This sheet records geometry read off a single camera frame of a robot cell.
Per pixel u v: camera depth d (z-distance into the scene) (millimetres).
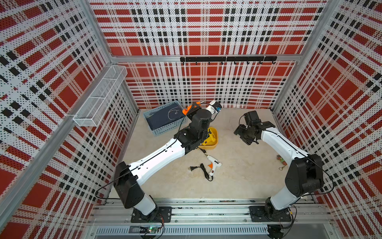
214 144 938
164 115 1099
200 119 499
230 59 888
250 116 692
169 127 1043
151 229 692
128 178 397
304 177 444
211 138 987
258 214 733
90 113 815
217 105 612
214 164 900
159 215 733
